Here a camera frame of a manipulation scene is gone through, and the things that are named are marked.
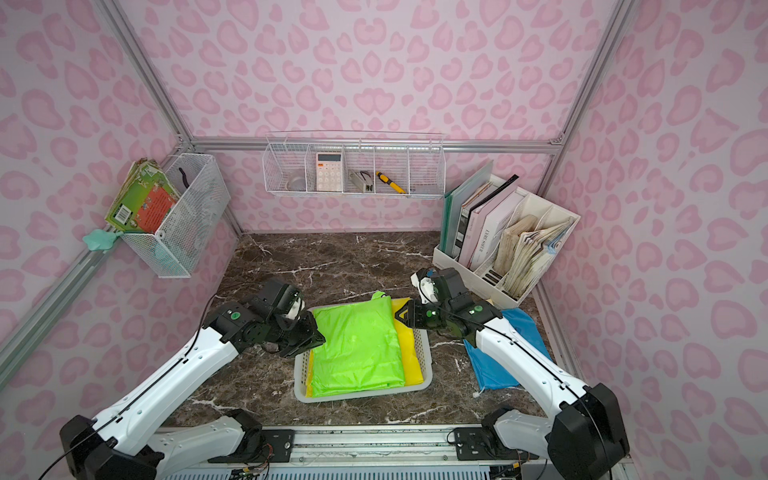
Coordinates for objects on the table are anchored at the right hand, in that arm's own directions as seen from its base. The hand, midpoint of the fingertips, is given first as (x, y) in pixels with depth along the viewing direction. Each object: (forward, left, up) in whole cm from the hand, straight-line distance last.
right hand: (398, 315), depth 77 cm
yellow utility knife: (+44, +4, +10) cm, 45 cm away
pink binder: (+25, -21, +11) cm, 34 cm away
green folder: (+31, -16, +12) cm, 37 cm away
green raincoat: (-7, +9, -5) cm, 13 cm away
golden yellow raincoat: (-7, -3, -8) cm, 11 cm away
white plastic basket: (-17, +23, -7) cm, 30 cm away
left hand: (-6, +17, +1) cm, 18 cm away
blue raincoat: (-10, -25, -15) cm, 31 cm away
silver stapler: (+46, +13, +9) cm, 48 cm away
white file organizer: (+28, -33, -2) cm, 43 cm away
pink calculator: (+43, +22, +14) cm, 51 cm away
